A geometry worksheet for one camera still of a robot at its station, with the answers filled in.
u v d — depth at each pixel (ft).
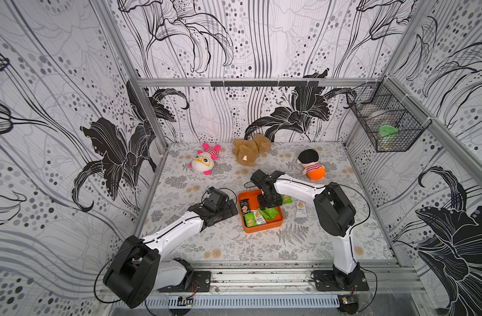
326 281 2.34
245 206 2.97
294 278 2.43
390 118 2.57
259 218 2.89
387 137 2.34
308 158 3.43
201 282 2.41
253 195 3.17
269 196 2.55
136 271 1.33
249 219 2.82
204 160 3.36
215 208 2.16
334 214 1.68
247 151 3.33
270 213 2.91
